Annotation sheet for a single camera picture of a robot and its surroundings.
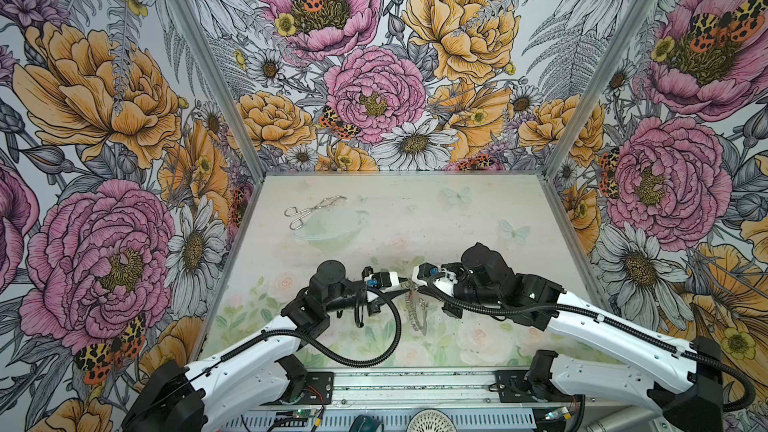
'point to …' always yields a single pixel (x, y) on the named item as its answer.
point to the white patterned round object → (432, 420)
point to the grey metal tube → (626, 417)
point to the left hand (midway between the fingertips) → (404, 287)
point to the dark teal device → (366, 423)
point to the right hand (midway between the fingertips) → (426, 296)
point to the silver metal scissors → (293, 211)
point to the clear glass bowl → (333, 230)
